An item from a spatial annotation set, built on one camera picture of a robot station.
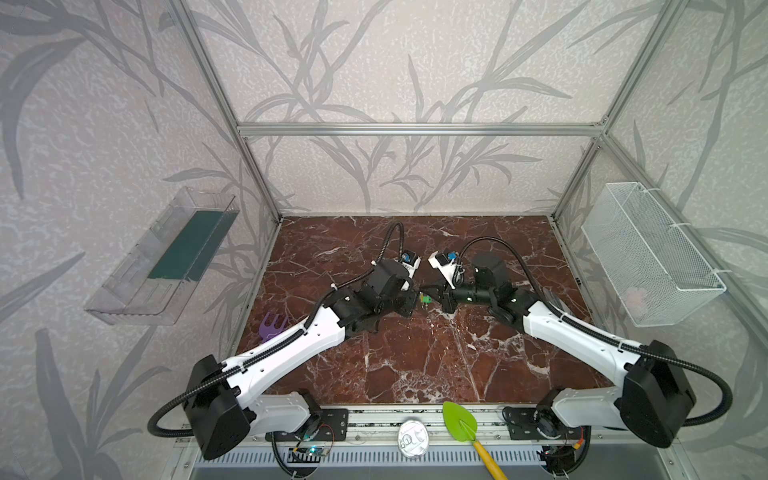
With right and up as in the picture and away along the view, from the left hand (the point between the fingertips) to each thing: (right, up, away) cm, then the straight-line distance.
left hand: (419, 282), depth 76 cm
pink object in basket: (+54, -4, -3) cm, 54 cm away
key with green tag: (+1, -4, -2) cm, 5 cm away
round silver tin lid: (-2, -34, -8) cm, 36 cm away
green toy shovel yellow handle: (+11, -35, -4) cm, 37 cm away
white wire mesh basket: (+50, +4, -13) cm, 52 cm away
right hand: (+1, +1, +1) cm, 2 cm away
